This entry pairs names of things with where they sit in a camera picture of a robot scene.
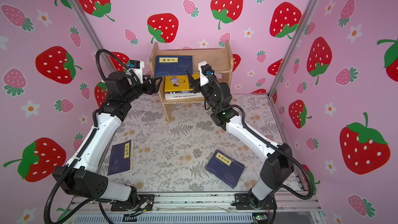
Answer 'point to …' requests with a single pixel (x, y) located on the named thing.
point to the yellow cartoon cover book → (179, 83)
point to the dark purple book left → (121, 158)
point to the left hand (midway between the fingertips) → (156, 75)
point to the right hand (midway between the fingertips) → (194, 67)
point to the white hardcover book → (180, 96)
